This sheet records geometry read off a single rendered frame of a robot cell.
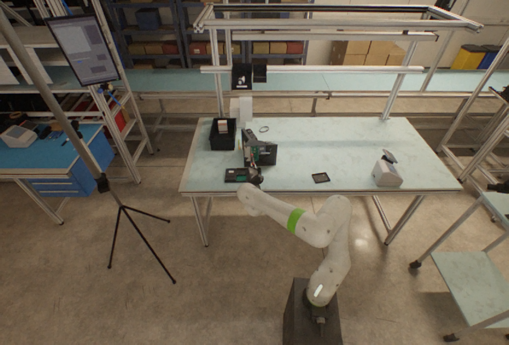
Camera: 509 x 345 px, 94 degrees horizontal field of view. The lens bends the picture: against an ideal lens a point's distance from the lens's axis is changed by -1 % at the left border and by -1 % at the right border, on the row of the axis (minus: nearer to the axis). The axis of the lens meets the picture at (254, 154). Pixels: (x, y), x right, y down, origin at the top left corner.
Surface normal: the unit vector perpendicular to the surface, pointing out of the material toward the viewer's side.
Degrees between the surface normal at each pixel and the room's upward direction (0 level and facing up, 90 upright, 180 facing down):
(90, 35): 101
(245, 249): 0
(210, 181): 0
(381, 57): 90
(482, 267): 0
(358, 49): 90
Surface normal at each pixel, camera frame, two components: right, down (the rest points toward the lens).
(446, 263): 0.00, -0.74
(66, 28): 0.42, 0.74
